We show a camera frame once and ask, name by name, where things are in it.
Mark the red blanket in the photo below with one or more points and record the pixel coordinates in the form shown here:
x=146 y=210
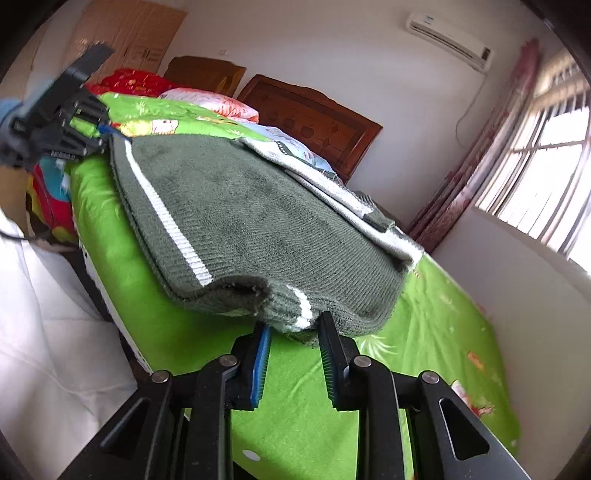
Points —
x=129 y=83

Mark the wooden wardrobe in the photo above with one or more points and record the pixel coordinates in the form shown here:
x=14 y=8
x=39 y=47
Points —
x=134 y=32

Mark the pink floral curtain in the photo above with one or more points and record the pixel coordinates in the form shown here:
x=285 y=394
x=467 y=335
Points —
x=475 y=161

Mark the green knitted sweater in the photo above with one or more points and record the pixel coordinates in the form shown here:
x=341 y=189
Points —
x=254 y=221

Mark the white air conditioner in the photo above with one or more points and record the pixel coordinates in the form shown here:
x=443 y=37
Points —
x=450 y=39

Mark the barred window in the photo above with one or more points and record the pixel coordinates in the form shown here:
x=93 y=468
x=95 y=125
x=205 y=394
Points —
x=545 y=175

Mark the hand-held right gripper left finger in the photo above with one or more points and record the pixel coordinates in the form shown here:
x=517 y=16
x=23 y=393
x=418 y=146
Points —
x=259 y=364

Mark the small wooden headboard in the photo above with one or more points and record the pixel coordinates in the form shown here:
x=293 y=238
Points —
x=203 y=74

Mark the colourful printed cloth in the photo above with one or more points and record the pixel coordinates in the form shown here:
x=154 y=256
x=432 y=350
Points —
x=51 y=203

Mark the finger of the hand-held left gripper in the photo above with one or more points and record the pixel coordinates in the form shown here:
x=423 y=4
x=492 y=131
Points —
x=81 y=141
x=90 y=108

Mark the green printed bedsheet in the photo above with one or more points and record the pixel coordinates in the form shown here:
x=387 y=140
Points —
x=415 y=350

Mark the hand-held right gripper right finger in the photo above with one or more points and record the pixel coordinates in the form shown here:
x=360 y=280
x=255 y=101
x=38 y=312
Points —
x=328 y=360

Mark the large carved wooden headboard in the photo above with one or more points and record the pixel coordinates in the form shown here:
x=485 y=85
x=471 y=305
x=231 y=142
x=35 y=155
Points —
x=314 y=120

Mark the white quilted cloth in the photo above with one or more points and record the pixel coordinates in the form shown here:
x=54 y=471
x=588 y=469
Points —
x=51 y=346

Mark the pink floral pillow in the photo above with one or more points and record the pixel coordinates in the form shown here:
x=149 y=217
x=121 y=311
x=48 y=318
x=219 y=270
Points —
x=217 y=104

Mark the light blue floral pillow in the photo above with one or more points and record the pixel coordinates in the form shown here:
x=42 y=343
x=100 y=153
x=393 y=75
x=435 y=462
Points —
x=318 y=161

